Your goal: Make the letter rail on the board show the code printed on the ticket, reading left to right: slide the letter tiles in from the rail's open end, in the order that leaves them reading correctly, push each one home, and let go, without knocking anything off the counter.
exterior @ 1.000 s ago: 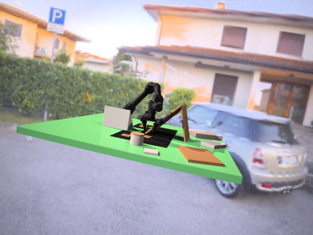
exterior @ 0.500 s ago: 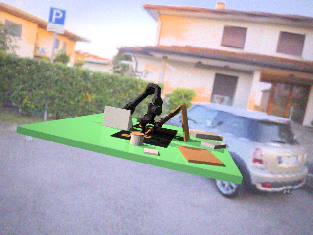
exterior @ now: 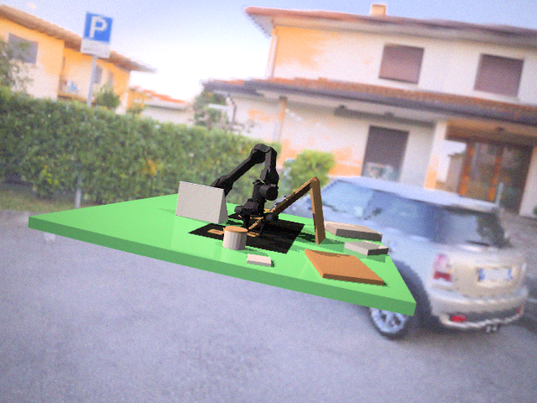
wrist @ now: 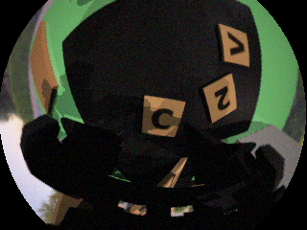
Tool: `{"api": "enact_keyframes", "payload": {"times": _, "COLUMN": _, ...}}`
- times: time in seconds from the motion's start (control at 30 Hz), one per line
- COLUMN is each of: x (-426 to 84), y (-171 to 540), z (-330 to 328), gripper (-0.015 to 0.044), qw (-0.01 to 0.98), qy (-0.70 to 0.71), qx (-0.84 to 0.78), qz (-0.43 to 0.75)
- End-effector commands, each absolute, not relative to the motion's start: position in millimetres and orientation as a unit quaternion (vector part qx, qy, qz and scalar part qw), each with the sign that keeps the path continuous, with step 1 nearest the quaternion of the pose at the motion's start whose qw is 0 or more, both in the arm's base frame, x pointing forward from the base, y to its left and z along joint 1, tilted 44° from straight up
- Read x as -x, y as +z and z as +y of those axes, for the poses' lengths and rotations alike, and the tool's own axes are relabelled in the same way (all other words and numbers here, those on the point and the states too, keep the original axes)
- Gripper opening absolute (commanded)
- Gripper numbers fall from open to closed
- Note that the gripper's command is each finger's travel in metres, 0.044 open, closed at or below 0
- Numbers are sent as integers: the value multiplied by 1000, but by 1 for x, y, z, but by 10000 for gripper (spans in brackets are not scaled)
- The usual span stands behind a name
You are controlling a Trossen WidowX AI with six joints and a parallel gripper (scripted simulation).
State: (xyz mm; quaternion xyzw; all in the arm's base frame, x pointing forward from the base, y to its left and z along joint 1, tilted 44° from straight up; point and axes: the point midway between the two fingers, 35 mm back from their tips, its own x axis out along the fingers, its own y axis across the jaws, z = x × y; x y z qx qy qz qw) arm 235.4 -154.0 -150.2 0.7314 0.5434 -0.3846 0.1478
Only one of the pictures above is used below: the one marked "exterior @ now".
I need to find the pale pink flat square tile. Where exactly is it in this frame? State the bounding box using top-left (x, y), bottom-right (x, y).
top-left (247, 254), bottom-right (271, 267)

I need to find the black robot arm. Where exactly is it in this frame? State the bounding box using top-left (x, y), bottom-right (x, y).
top-left (210, 144), bottom-right (279, 216)

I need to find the pale pink flat rectangular slab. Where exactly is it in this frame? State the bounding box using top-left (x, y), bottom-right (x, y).
top-left (324, 221), bottom-right (383, 241)

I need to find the grey cylinder with orange top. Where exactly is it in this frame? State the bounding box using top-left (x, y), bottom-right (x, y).
top-left (222, 226), bottom-right (248, 250)

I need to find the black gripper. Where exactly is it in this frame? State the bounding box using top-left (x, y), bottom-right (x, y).
top-left (234, 196), bottom-right (279, 235)

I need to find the orange flat rectangular board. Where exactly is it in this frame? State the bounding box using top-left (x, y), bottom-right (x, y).
top-left (305, 249), bottom-right (384, 285)

